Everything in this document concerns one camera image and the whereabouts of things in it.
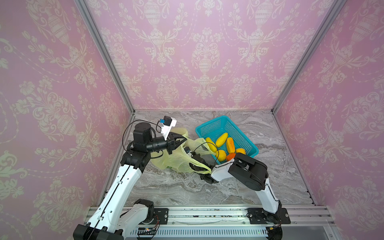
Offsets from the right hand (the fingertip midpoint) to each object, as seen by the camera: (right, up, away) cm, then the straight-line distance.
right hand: (182, 156), depth 92 cm
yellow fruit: (+25, +10, +7) cm, 28 cm away
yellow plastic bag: (0, +1, -19) cm, 19 cm away
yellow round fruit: (+24, +1, -3) cm, 24 cm away
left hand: (+4, +13, -27) cm, 30 cm away
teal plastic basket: (+21, +17, +14) cm, 31 cm away
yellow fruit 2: (+18, +6, +5) cm, 20 cm away
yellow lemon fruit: (+36, +3, +2) cm, 37 cm away
